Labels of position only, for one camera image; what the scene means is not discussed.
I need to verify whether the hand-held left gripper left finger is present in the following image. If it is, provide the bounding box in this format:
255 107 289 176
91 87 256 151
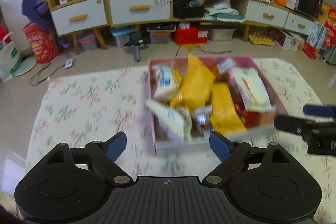
39 132 132 186

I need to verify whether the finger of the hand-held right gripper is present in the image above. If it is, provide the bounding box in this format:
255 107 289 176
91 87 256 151
303 105 336 117
274 114 305 134

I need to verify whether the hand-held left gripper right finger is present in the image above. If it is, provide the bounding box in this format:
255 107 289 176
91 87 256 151
205 131 297 185

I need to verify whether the small yellow snack packet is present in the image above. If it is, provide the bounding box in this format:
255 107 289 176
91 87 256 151
210 82 247 135

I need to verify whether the white green snack packet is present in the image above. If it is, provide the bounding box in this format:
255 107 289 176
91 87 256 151
232 68 272 112

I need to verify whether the white snack packet dark print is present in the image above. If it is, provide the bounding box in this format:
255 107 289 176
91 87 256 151
145 99 184 142

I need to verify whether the large yellow snack packet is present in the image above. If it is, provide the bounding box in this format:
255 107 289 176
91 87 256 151
170 54 216 109

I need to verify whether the brown stick snack packet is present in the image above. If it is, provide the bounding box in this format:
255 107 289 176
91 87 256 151
210 57 236 83

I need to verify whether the pink box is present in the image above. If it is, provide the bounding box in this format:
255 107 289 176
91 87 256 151
143 55 288 155

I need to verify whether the yellow printed snack packet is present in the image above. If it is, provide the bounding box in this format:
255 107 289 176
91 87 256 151
172 69 184 90

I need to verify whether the white blue snack packet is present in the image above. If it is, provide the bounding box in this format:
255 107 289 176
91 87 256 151
153 63 177 100

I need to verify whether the blue white carton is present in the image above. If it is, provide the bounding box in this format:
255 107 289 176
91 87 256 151
306 21 328 50

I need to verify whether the egg tray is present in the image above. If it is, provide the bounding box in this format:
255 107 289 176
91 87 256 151
248 32 276 46

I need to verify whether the yellow red carton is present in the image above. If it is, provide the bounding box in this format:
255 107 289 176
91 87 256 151
319 2 336 28

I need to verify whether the small clear plastic bin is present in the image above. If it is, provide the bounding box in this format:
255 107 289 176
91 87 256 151
79 31 99 52

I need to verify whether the black microwave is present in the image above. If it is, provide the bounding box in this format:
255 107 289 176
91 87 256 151
294 0 324 20

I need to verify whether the blue plastic bin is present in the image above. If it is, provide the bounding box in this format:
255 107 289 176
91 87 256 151
110 26 137 48

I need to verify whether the clear storage bin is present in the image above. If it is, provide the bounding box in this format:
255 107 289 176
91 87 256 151
209 27 234 41

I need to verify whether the red box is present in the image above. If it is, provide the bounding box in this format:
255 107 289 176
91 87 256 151
174 25 209 45

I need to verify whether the white round base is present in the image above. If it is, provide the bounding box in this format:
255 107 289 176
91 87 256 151
12 57 38 77

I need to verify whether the long wooden low cabinet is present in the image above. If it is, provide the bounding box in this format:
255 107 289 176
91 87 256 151
105 0 318 42

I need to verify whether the folded clothes pile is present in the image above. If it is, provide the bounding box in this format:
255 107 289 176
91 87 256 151
204 0 247 22

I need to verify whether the red printed bag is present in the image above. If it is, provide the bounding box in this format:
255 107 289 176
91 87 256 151
23 22 61 64

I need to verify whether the white printed bag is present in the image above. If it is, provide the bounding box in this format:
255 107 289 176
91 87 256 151
0 32 21 81

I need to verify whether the white drawer orange handle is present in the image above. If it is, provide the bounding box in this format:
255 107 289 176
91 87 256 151
247 0 288 28
285 13 315 35
108 0 171 25
50 0 108 37

